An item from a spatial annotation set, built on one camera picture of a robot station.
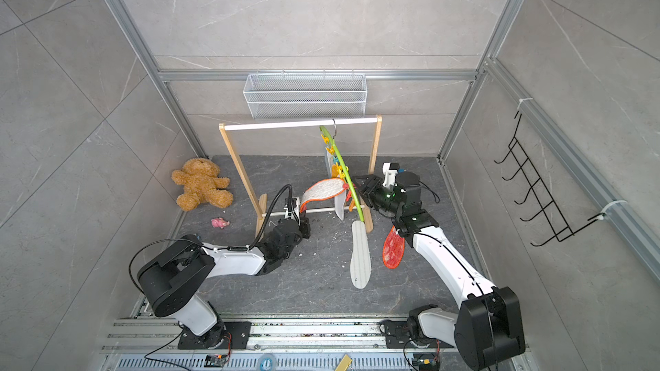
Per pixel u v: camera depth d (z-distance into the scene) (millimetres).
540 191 680
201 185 1002
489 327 390
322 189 811
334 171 858
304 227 796
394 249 903
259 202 1026
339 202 929
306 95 1002
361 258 890
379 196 685
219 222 948
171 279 452
